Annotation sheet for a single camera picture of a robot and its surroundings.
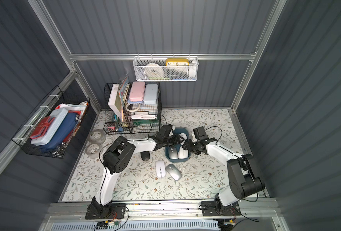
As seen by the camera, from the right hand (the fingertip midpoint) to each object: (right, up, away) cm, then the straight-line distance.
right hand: (189, 150), depth 90 cm
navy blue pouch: (-62, +17, -20) cm, 68 cm away
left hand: (-2, +4, +5) cm, 7 cm away
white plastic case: (-66, +21, -21) cm, 72 cm away
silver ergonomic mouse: (-10, -3, +3) cm, 11 cm away
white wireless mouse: (-18, -11, -4) cm, 21 cm away
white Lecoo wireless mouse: (-3, +8, +9) cm, 12 cm away
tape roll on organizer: (-36, +25, +1) cm, 44 cm away
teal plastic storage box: (-7, +11, +10) cm, 17 cm away
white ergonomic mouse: (-4, -3, +1) cm, 5 cm away
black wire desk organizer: (-35, +27, +3) cm, 45 cm away
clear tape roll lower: (-64, -1, +6) cm, 65 cm away
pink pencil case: (-34, +39, +5) cm, 52 cm away
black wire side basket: (-74, +30, -11) cm, 80 cm away
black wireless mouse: (-28, -4, +1) cm, 28 cm away
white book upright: (-48, +30, 0) cm, 56 cm away
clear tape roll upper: (-66, +7, +14) cm, 68 cm away
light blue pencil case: (-26, +38, +11) cm, 48 cm away
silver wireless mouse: (-10, -13, -4) cm, 17 cm away
